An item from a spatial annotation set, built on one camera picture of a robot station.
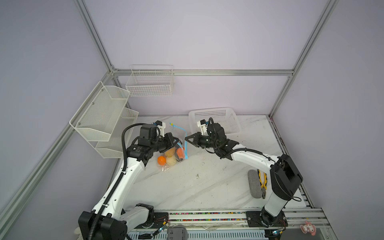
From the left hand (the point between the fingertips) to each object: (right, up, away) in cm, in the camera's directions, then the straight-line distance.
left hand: (178, 140), depth 74 cm
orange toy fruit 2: (+1, -7, +1) cm, 7 cm away
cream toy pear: (-6, -14, +16) cm, 22 cm away
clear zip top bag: (0, +3, +8) cm, 9 cm away
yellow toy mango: (-6, -8, +12) cm, 15 cm away
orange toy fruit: (-13, -14, +17) cm, 25 cm away
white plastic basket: (+31, +16, +41) cm, 54 cm away
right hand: (+2, 0, +3) cm, 3 cm away
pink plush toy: (+62, -41, -4) cm, 75 cm away
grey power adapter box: (0, -44, -4) cm, 44 cm away
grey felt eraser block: (+42, -25, +10) cm, 50 cm away
